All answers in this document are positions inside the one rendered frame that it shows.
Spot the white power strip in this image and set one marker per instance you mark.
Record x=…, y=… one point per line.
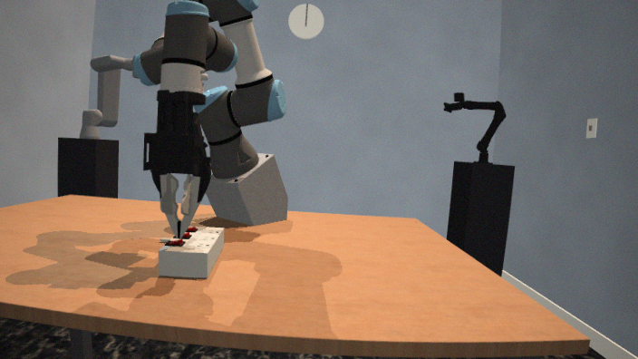
x=194, y=256

